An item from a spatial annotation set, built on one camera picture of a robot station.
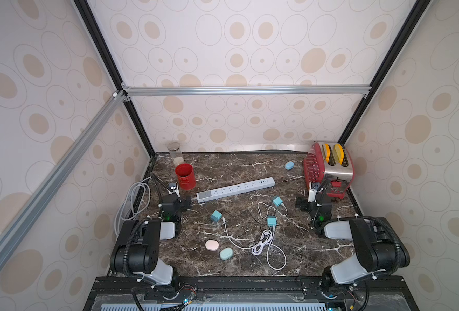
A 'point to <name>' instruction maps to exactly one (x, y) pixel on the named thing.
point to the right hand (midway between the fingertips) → (315, 194)
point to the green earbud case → (225, 253)
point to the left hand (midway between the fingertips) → (180, 191)
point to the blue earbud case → (289, 165)
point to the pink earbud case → (211, 245)
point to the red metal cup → (185, 173)
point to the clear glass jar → (175, 153)
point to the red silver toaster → (329, 160)
